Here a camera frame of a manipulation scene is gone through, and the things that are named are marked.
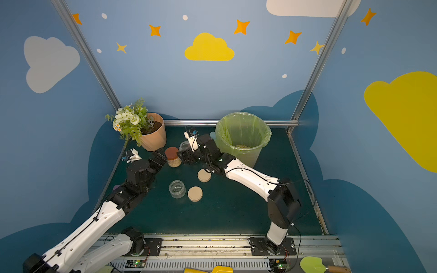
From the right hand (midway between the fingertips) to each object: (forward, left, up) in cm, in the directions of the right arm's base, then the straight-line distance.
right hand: (187, 148), depth 78 cm
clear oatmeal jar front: (-10, +7, -25) cm, 27 cm away
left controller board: (-44, +18, -25) cm, 54 cm away
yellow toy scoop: (-43, -17, -25) cm, 53 cm away
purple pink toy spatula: (-11, +41, -24) cm, 49 cm away
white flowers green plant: (+13, +31, +4) cm, 33 cm away
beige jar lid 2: (-12, -3, -26) cm, 28 cm away
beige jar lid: (-1, -6, -24) cm, 24 cm away
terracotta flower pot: (+14, +24, -9) cm, 29 cm away
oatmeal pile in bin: (+21, -29, -23) cm, 42 cm away
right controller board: (-40, -44, -27) cm, 65 cm away
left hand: (-4, +10, +1) cm, 11 cm away
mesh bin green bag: (+23, -28, -14) cm, 39 cm away
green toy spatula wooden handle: (-40, -66, -25) cm, 82 cm away
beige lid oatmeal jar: (0, +1, +2) cm, 2 cm away
